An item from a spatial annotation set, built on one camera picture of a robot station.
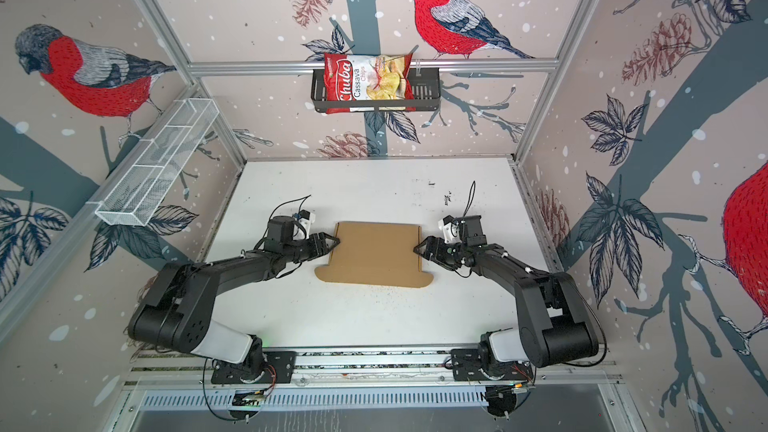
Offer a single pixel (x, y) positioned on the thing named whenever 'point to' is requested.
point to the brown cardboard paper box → (376, 254)
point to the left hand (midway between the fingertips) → (333, 243)
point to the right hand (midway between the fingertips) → (420, 258)
